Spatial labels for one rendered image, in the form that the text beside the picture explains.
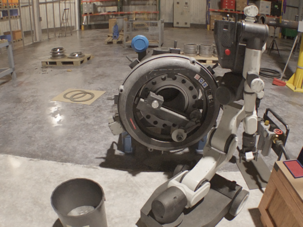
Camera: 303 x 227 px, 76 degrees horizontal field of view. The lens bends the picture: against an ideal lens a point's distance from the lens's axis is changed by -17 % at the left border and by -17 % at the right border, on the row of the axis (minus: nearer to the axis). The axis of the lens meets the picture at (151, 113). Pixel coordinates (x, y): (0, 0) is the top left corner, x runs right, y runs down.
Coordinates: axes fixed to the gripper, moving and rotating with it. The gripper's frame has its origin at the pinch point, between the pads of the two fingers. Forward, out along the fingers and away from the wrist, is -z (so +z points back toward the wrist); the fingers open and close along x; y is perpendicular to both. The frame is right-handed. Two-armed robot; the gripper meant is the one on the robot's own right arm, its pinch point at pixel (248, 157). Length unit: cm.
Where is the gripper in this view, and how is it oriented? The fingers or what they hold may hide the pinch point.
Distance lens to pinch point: 151.0
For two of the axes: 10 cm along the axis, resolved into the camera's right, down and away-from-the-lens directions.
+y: 1.4, -4.0, 9.1
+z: -1.7, -9.1, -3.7
